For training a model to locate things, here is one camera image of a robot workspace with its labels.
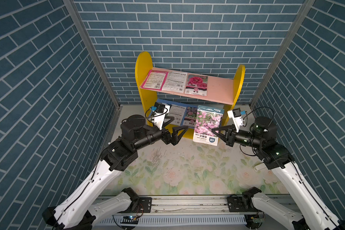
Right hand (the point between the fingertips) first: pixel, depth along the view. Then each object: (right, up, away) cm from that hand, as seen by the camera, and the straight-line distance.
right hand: (215, 131), depth 61 cm
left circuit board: (-41, -47, +11) cm, 63 cm away
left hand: (-13, +3, -5) cm, 15 cm away
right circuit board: (+23, -45, +9) cm, 52 cm away
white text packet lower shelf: (-17, +9, +36) cm, 41 cm away
